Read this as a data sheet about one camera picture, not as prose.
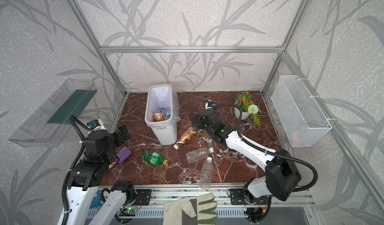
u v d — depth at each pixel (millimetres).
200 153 833
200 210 701
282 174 413
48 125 641
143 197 734
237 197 734
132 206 719
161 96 935
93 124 558
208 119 606
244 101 924
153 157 843
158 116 823
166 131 806
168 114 929
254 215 733
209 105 725
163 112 938
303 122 613
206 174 759
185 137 910
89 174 433
